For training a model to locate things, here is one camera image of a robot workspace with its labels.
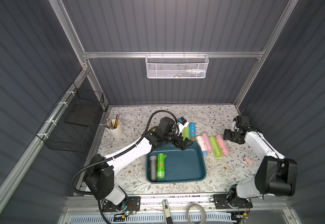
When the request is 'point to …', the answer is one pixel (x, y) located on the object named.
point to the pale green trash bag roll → (216, 148)
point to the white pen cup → (116, 128)
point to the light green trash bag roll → (186, 133)
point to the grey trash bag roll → (153, 168)
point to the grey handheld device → (166, 211)
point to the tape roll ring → (201, 208)
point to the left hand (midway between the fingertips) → (189, 141)
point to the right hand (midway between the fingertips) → (231, 136)
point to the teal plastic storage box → (168, 164)
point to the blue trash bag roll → (193, 131)
